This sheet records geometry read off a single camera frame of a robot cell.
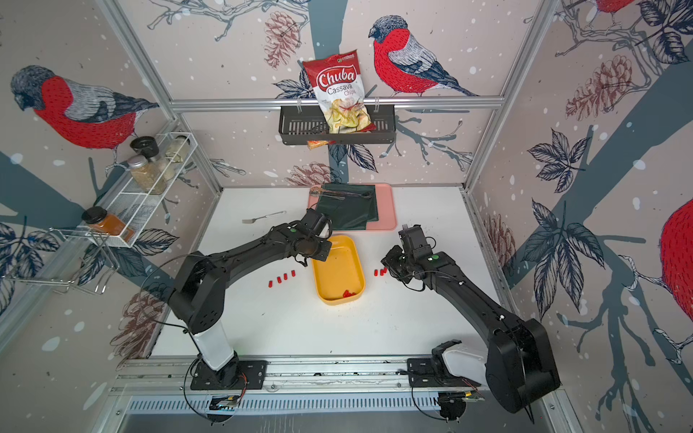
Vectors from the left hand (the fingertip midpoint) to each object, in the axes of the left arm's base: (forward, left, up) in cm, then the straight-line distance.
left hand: (329, 246), depth 91 cm
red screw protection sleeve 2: (-8, +18, -9) cm, 22 cm away
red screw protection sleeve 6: (-14, -8, -8) cm, 18 cm away
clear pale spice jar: (+20, +48, +26) cm, 58 cm away
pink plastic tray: (+30, -23, -10) cm, 39 cm away
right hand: (-7, -17, +2) cm, 19 cm away
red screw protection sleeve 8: (-5, -18, -10) cm, 22 cm away
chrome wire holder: (-19, +55, +26) cm, 63 cm away
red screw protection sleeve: (-9, +21, -10) cm, 25 cm away
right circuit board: (-43, -35, -10) cm, 57 cm away
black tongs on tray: (+32, -2, -9) cm, 33 cm away
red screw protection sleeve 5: (-14, -6, -8) cm, 17 cm away
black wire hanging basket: (+36, +11, +25) cm, 45 cm away
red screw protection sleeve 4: (-6, +13, -10) cm, 17 cm away
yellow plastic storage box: (-9, -4, -8) cm, 12 cm away
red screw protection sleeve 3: (-7, +16, -8) cm, 19 cm away
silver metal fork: (+18, +34, -9) cm, 39 cm away
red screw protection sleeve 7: (-5, -16, -10) cm, 20 cm away
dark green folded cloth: (+23, -7, -11) cm, 27 cm away
